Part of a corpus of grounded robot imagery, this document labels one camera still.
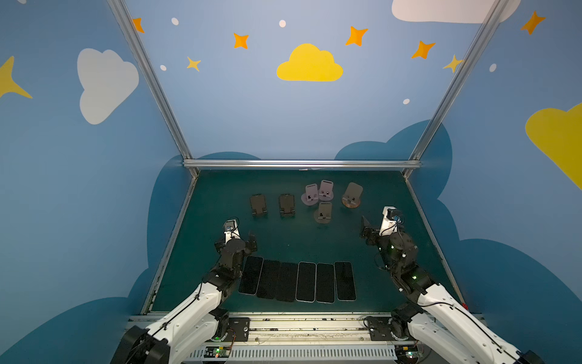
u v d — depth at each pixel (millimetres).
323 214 1011
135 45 752
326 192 1076
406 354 713
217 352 706
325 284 841
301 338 733
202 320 605
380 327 749
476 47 771
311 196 1052
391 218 648
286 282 833
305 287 844
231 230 705
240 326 754
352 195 1040
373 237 691
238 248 638
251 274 861
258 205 1017
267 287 820
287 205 1038
